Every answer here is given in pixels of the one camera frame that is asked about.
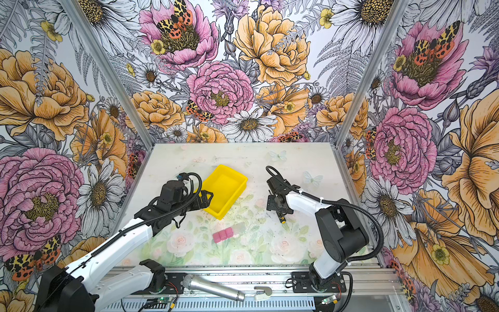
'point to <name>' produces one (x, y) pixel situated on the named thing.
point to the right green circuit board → (330, 299)
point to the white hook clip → (263, 292)
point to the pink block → (223, 234)
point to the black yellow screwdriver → (282, 220)
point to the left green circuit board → (164, 299)
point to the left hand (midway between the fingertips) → (203, 202)
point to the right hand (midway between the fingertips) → (277, 211)
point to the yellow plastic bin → (227, 186)
